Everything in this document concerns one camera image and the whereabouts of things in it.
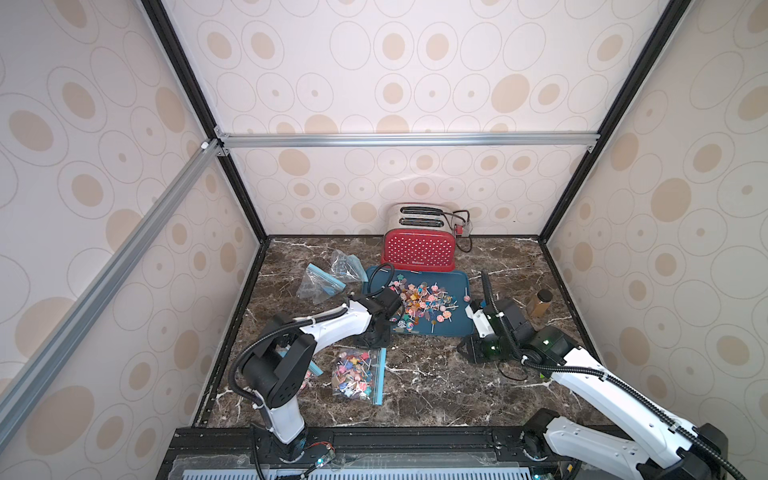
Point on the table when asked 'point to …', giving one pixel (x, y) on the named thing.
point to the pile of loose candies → (430, 302)
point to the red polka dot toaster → (418, 237)
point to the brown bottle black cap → (540, 303)
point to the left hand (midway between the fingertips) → (387, 344)
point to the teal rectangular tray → (453, 280)
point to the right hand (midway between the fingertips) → (471, 345)
